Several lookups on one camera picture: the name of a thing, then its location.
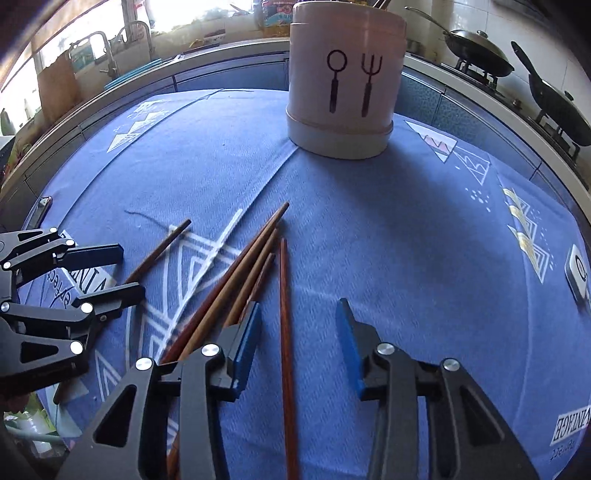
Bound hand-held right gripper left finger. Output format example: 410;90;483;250
60;302;262;480

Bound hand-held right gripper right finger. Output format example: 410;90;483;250
336;298;539;480

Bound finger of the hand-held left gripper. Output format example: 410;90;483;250
0;227;124;301
0;283;146;393

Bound reddish brown chopstick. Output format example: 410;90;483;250
278;237;301;480

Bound pile of wooden chopsticks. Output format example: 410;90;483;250
53;202;291;480

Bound pink utensil holder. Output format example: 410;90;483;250
285;0;407;160

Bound black smartphone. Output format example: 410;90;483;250
25;196;54;229

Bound blue printed tablecloth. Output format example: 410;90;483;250
14;88;591;480

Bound wooden cutting board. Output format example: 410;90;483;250
37;55;79;121

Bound blue sink tray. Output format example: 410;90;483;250
104;58;174;90

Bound metal kitchen faucet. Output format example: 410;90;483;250
121;21;155;63
95;31;122;77

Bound white square device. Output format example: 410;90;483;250
564;244;591;305

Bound gas stove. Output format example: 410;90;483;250
438;55;591;162

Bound black wok with lid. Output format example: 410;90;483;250
510;41;591;147

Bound black wok with long handle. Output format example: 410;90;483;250
405;6;515;78

